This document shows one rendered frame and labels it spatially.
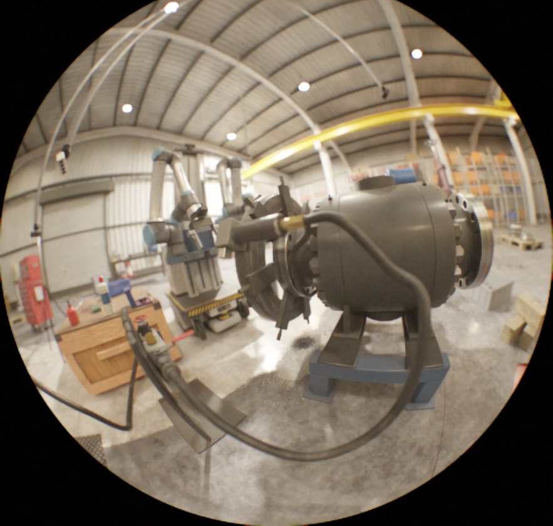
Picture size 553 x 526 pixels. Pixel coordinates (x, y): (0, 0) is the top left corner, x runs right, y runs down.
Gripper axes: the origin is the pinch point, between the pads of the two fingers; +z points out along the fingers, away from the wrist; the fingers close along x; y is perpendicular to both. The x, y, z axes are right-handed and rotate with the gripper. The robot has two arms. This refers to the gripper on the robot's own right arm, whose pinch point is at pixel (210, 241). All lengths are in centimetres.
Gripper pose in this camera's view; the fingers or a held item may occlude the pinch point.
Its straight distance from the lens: 87.8
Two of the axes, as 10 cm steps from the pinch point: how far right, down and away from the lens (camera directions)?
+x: -5.1, 2.7, -8.2
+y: -6.7, 4.7, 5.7
